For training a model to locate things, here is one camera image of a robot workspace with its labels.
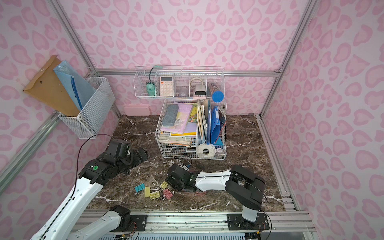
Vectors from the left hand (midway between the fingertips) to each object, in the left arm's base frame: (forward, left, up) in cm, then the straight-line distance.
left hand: (141, 154), depth 74 cm
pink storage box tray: (-12, -30, -21) cm, 39 cm away
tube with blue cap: (+31, -39, +12) cm, 51 cm away
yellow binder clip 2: (-14, -5, -20) cm, 24 cm away
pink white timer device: (+38, -29, +9) cm, 49 cm away
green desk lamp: (+40, +1, +11) cm, 42 cm away
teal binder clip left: (-9, +5, -21) cm, 23 cm away
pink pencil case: (+49, +21, -18) cm, 56 cm away
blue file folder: (+19, -38, -3) cm, 43 cm away
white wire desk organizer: (+18, -25, -4) cm, 31 cm away
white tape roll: (+12, -36, -15) cm, 41 cm away
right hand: (-8, -9, -16) cm, 20 cm away
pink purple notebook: (+31, -20, 0) cm, 37 cm away
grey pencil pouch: (+24, -12, +2) cm, 27 cm away
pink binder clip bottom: (-13, -11, -20) cm, 26 cm away
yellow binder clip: (-12, 0, -21) cm, 24 cm away
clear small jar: (+43, -19, +5) cm, 47 cm away
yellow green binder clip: (-8, -9, -20) cm, 23 cm away
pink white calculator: (+44, -8, +8) cm, 46 cm away
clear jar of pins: (+9, -42, -16) cm, 45 cm away
